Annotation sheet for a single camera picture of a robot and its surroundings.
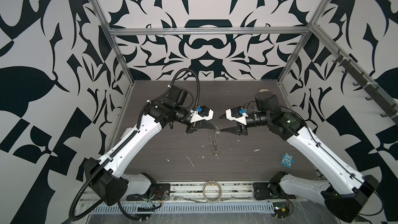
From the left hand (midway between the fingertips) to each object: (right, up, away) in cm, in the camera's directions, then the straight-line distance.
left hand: (214, 122), depth 64 cm
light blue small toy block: (+40, -23, +19) cm, 50 cm away
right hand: (+3, +1, -1) cm, 4 cm away
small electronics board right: (+31, -41, +7) cm, 52 cm away
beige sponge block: (+39, +15, +47) cm, 63 cm away
